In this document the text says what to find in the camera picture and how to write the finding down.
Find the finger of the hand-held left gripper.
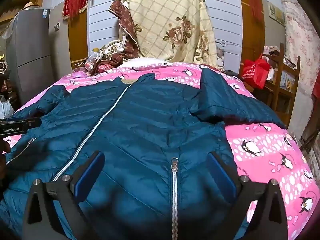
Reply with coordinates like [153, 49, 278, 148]
[25, 117, 42, 130]

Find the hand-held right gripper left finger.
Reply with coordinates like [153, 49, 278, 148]
[22, 151, 105, 240]

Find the cream floral checked sheet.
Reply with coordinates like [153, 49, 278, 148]
[119, 0, 219, 67]

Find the teal quilted jacket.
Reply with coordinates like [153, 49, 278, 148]
[0, 68, 287, 240]

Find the brown floral cloth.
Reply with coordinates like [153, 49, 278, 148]
[87, 0, 142, 77]

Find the white plastic bag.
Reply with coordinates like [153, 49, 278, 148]
[0, 95, 14, 119]

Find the person's left hand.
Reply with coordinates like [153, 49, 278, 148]
[0, 139, 12, 156]

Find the pink penguin print blanket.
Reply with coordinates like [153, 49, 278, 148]
[10, 62, 317, 240]

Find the pink floral quilt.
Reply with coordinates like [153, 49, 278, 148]
[281, 0, 320, 130]

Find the wooden pillar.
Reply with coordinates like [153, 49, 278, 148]
[237, 0, 265, 58]

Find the grey refrigerator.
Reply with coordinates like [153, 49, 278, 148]
[6, 8, 69, 105]

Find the red gift bag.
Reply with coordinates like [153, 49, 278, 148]
[241, 58, 271, 90]

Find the wooden chair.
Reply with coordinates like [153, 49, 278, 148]
[240, 44, 300, 120]

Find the red knot wall hanging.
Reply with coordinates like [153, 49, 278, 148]
[246, 0, 264, 23]

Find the wall picture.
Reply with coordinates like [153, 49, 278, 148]
[269, 4, 285, 25]

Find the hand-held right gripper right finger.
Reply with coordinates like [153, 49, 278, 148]
[207, 152, 289, 240]

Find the white pillow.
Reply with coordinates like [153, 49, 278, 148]
[119, 57, 173, 68]

